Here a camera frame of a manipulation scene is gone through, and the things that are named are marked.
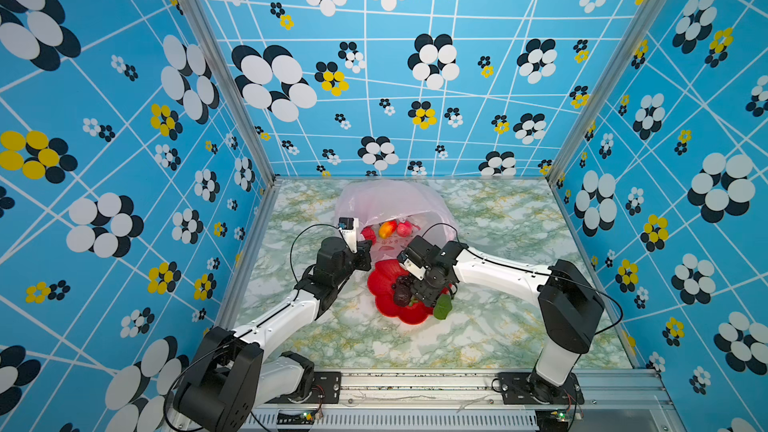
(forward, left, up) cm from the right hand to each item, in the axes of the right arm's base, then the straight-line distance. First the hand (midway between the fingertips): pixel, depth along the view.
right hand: (428, 284), depth 88 cm
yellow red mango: (+20, +13, 0) cm, 24 cm away
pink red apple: (+19, +7, +2) cm, 20 cm away
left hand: (+8, +16, +12) cm, 21 cm away
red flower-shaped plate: (+2, +14, -2) cm, 15 cm away
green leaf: (-8, -3, +3) cm, 9 cm away
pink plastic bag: (+13, +11, +18) cm, 25 cm away
